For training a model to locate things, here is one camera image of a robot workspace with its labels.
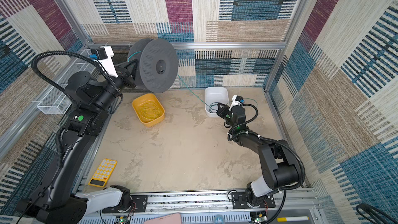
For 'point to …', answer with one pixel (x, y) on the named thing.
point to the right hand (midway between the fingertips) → (217, 105)
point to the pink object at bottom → (174, 218)
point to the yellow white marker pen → (293, 219)
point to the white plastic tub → (213, 96)
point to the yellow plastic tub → (151, 97)
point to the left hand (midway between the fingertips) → (134, 56)
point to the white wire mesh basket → (58, 100)
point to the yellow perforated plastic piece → (103, 172)
